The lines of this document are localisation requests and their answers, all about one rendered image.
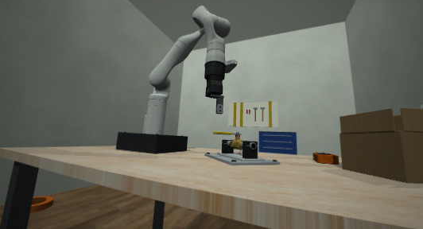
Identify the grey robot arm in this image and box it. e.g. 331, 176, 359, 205
143, 6, 231, 135

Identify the brown cardboard box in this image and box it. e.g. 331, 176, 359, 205
340, 107, 423, 184

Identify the orange digital multimeter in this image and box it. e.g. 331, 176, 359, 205
313, 153, 339, 165

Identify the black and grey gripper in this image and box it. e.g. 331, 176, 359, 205
204, 49, 237, 114

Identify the brass ball valve with yellow handle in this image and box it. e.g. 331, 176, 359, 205
213, 131, 264, 161

